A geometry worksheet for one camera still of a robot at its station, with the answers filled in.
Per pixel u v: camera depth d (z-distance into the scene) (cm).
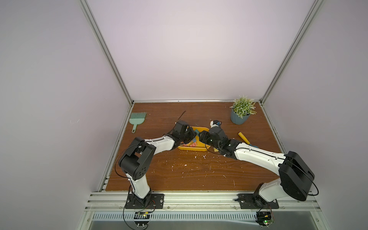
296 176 42
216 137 63
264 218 69
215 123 76
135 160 48
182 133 74
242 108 94
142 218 71
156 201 73
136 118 110
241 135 97
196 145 93
